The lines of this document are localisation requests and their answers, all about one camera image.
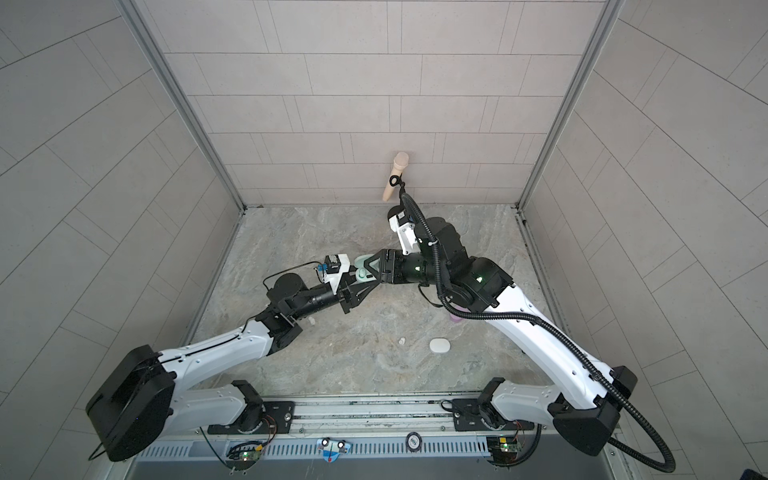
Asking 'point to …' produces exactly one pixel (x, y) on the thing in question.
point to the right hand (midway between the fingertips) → (370, 268)
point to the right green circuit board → (504, 449)
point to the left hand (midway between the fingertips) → (380, 278)
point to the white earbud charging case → (439, 345)
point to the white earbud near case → (402, 341)
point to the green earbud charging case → (362, 273)
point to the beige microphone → (400, 161)
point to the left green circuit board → (244, 455)
